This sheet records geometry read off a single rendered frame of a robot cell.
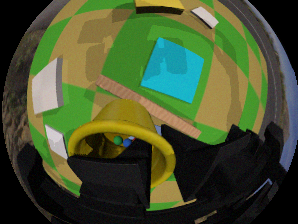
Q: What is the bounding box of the yellow cup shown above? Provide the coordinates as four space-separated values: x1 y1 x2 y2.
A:
68 99 177 188

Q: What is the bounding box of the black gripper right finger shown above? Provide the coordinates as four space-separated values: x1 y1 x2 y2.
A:
161 124 250 202

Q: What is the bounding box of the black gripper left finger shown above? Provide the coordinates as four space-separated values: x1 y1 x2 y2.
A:
67 137 153 209

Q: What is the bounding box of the tan flat bar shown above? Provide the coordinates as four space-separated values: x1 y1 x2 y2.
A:
96 75 202 140

